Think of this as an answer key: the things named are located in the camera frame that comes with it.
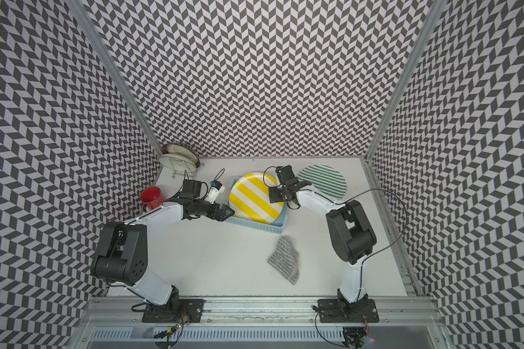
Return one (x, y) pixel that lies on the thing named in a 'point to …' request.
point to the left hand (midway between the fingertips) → (225, 210)
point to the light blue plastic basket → (277, 226)
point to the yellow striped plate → (249, 198)
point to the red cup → (153, 196)
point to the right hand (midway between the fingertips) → (276, 196)
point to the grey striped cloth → (285, 259)
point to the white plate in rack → (180, 159)
